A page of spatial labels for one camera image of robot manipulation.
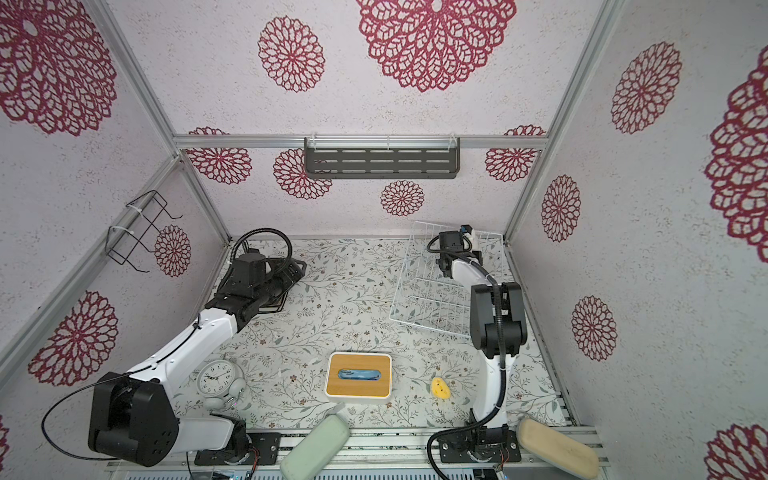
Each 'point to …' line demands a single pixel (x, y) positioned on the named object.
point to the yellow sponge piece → (440, 388)
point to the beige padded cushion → (556, 450)
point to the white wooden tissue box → (358, 375)
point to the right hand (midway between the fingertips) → (481, 255)
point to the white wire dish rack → (424, 295)
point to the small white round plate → (474, 241)
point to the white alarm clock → (221, 383)
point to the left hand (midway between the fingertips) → (299, 276)
